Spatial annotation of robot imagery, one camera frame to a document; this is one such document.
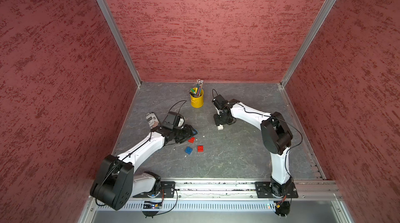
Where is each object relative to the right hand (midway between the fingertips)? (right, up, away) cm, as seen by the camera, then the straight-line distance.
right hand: (220, 124), depth 95 cm
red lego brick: (-18, -9, -5) cm, 20 cm away
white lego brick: (0, -2, -3) cm, 3 cm away
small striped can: (-43, +2, +1) cm, 43 cm away
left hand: (-16, -5, -11) cm, 20 cm away
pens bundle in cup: (-15, +20, +6) cm, 26 cm away
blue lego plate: (-15, -4, 0) cm, 16 cm away
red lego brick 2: (-13, -13, -9) cm, 20 cm away
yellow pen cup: (-15, +13, +6) cm, 21 cm away
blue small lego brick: (-19, -13, -9) cm, 25 cm away
